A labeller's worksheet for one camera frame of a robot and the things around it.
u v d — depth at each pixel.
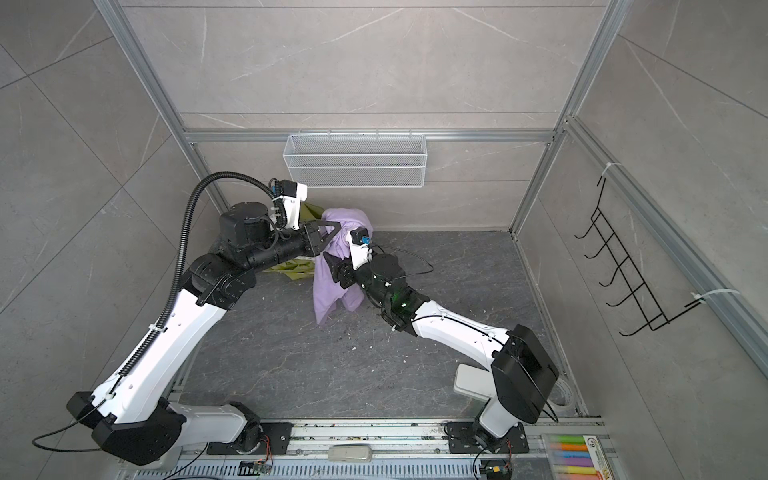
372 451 0.72
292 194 0.53
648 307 0.63
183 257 0.42
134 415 0.39
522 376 0.42
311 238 0.52
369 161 1.01
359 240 0.60
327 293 0.76
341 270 0.64
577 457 0.70
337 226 0.61
